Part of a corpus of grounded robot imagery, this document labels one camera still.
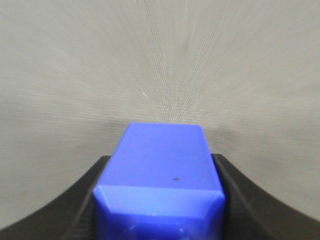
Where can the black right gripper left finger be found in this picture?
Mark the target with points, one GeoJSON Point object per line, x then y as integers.
{"type": "Point", "coordinates": [50, 220]}

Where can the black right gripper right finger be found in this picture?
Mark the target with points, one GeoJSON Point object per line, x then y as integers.
{"type": "Point", "coordinates": [262, 217]}

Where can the blue plastic box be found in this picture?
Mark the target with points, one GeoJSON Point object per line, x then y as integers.
{"type": "Point", "coordinates": [160, 162]}

